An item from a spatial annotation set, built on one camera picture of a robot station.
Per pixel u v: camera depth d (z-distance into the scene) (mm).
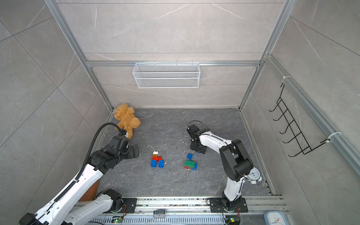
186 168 859
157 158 881
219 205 732
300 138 643
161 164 879
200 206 745
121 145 572
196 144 688
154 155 907
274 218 684
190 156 903
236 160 489
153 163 875
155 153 907
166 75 1001
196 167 839
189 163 838
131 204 732
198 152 883
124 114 1039
